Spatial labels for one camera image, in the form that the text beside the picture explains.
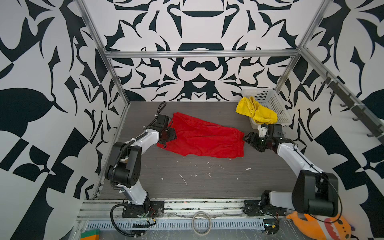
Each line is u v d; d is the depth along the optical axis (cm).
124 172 46
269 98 118
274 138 67
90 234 66
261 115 104
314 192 42
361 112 55
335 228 62
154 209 74
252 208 74
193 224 71
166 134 82
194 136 102
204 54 91
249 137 81
